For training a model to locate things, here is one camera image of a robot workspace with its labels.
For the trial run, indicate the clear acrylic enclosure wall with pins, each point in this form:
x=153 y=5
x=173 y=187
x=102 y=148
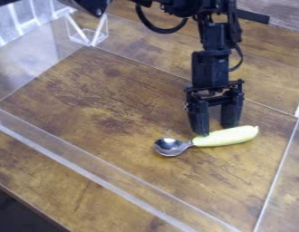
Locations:
x=94 y=111

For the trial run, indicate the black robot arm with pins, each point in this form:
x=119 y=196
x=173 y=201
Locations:
x=217 y=17

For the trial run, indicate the spoon with yellow handle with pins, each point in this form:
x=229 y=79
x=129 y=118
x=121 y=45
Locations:
x=170 y=147

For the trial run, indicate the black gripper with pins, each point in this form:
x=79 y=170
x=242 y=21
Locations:
x=212 y=89

